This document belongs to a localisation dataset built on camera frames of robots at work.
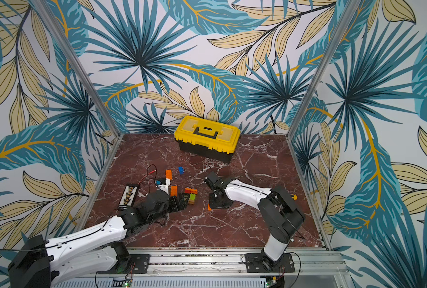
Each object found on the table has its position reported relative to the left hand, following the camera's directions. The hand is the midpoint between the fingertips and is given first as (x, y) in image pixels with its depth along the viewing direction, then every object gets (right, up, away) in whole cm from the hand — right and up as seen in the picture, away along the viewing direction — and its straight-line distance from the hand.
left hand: (182, 199), depth 80 cm
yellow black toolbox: (+12, +28, +16) cm, 35 cm away
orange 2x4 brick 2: (+12, -5, +1) cm, 13 cm away
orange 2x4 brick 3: (+4, +1, +13) cm, 13 cm away
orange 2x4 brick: (-11, +9, +20) cm, 25 cm away
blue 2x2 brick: (-4, +11, +20) cm, 23 cm away
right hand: (+15, -5, +9) cm, 18 cm away
